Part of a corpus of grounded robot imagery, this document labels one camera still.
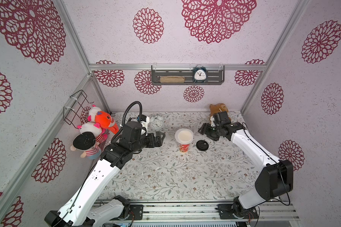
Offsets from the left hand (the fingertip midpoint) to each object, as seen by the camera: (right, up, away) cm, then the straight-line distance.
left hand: (157, 136), depth 70 cm
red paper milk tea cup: (+15, -1, +16) cm, 22 cm away
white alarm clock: (-3, +7, +34) cm, 35 cm away
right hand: (+25, +3, +15) cm, 29 cm away
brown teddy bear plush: (+44, +19, +43) cm, 64 cm away
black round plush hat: (-40, -3, +7) cm, 41 cm away
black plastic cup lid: (+29, -8, +30) cm, 43 cm away
